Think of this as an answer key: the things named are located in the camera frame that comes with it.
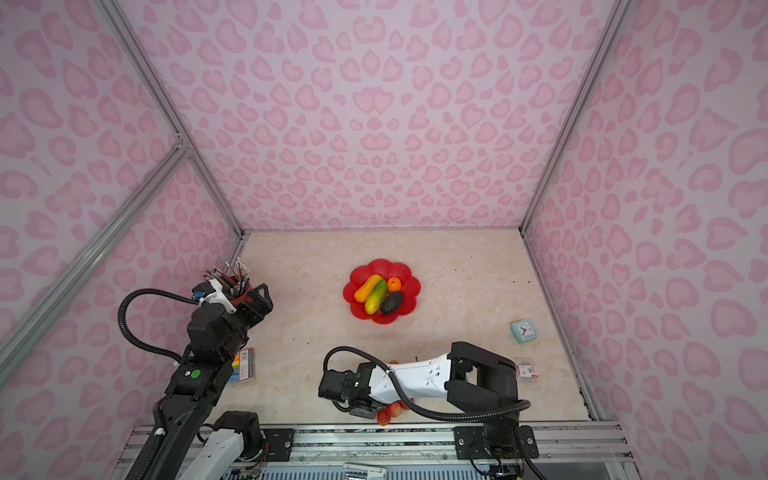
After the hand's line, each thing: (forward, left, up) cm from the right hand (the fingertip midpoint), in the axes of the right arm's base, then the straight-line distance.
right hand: (368, 393), depth 81 cm
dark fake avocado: (+27, -5, +1) cm, 28 cm away
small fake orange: (+34, -6, +2) cm, 35 cm away
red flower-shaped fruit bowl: (+31, -11, +3) cm, 33 cm away
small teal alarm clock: (+19, -46, +1) cm, 49 cm away
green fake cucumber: (+28, 0, +3) cm, 28 cm away
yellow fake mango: (+31, +4, +3) cm, 31 cm away
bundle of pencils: (+29, +43, +10) cm, 53 cm away
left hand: (+18, +28, +24) cm, 40 cm away
